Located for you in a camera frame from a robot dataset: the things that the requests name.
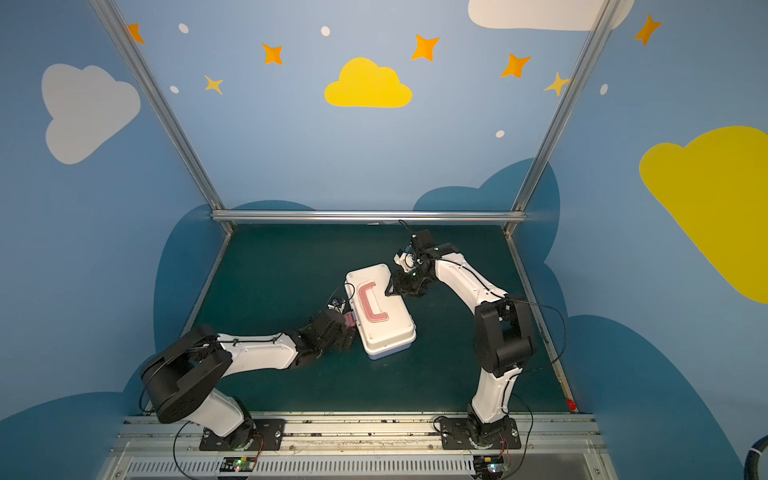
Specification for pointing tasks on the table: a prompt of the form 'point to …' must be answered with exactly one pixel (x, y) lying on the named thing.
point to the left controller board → (237, 464)
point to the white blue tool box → (383, 324)
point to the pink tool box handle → (372, 317)
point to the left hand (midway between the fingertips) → (344, 326)
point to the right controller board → (491, 463)
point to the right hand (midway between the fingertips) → (395, 291)
